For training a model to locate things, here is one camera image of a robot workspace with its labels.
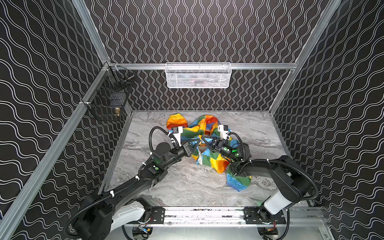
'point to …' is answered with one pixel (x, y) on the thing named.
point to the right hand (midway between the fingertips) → (202, 139)
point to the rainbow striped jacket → (208, 146)
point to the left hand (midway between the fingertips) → (204, 142)
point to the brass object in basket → (117, 111)
